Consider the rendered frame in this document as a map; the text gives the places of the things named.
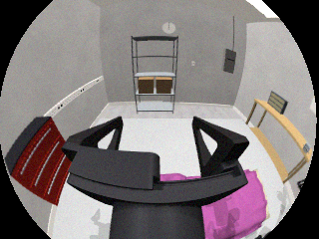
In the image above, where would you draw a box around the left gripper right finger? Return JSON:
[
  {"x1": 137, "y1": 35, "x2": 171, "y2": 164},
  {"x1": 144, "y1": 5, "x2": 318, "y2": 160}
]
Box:
[{"x1": 191, "y1": 117, "x2": 250, "y2": 176}]

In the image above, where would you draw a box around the magenta pillowcase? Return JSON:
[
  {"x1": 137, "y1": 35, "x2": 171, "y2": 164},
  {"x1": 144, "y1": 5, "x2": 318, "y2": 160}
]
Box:
[{"x1": 159, "y1": 170, "x2": 267, "y2": 239}]

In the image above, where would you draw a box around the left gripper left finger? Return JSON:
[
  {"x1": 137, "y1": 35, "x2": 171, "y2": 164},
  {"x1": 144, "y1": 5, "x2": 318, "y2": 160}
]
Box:
[{"x1": 67, "y1": 116, "x2": 124, "y2": 150}]

